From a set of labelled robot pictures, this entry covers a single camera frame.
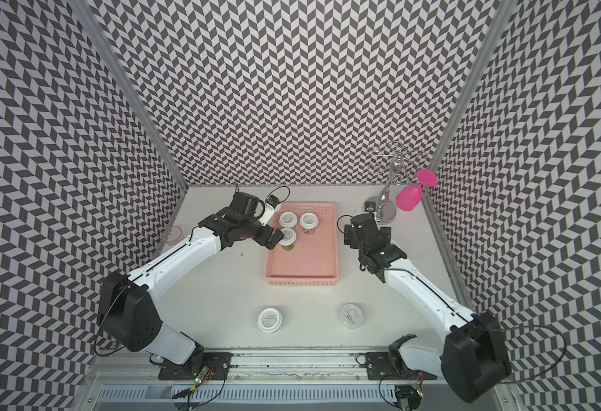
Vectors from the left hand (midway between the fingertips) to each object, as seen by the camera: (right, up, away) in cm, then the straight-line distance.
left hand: (270, 229), depth 85 cm
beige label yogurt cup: (+5, +3, +13) cm, 15 cm away
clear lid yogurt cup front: (+27, -26, -6) cm, 38 cm away
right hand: (+32, -1, -1) cm, 32 cm away
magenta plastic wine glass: (+50, +11, +9) cm, 52 cm away
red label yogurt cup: (+13, +2, +14) cm, 19 cm away
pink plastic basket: (+14, -12, +9) cm, 21 cm away
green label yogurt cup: (+6, -4, +6) cm, 9 cm away
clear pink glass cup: (-39, -4, +12) cm, 42 cm away
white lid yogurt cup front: (+1, -26, -9) cm, 28 cm away
